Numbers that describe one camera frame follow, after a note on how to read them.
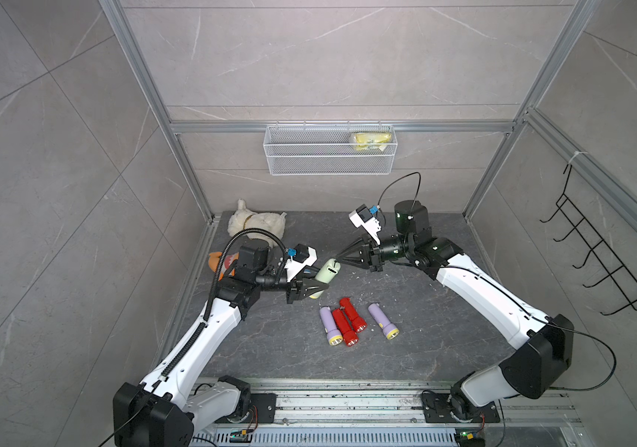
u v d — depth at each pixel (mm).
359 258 619
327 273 631
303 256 578
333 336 833
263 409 732
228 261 529
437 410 727
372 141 850
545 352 402
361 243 612
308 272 684
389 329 844
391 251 611
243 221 1072
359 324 857
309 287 670
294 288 605
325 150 1009
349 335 840
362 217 593
